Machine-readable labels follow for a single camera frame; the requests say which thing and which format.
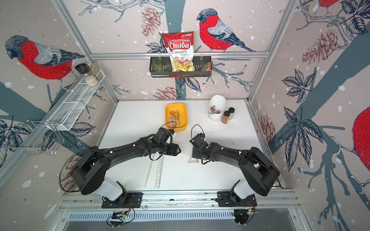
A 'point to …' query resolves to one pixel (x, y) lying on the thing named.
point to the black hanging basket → (162, 67)
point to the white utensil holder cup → (219, 102)
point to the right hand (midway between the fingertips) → (195, 152)
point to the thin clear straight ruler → (145, 183)
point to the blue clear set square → (175, 113)
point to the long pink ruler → (171, 121)
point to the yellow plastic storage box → (183, 114)
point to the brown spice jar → (225, 117)
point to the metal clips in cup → (213, 110)
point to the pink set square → (192, 160)
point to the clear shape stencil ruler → (158, 173)
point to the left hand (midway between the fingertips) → (179, 148)
